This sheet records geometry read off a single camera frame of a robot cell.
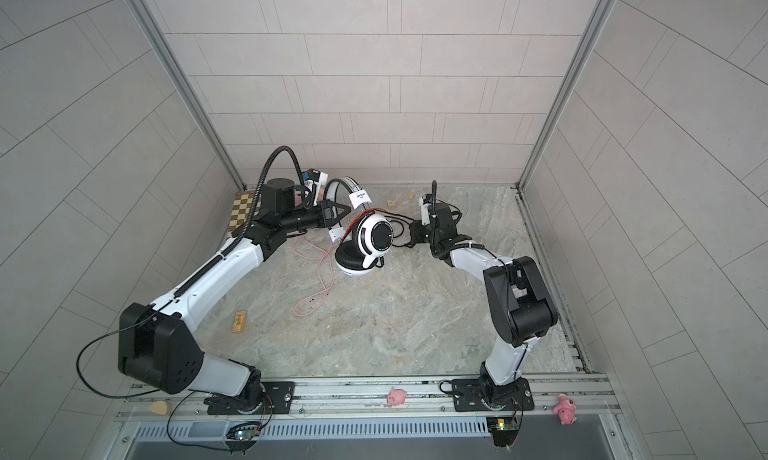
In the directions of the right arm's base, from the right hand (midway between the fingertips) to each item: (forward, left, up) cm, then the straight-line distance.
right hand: (410, 224), depth 94 cm
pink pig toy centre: (-45, +7, -9) cm, 47 cm away
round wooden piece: (-44, +63, -7) cm, 77 cm away
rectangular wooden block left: (-25, +50, -7) cm, 56 cm away
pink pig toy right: (-50, -32, -9) cm, 60 cm away
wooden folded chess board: (+15, +59, -3) cm, 61 cm away
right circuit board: (-53, -17, -12) cm, 57 cm away
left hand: (-8, +15, +18) cm, 25 cm away
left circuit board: (-50, +41, -6) cm, 65 cm away
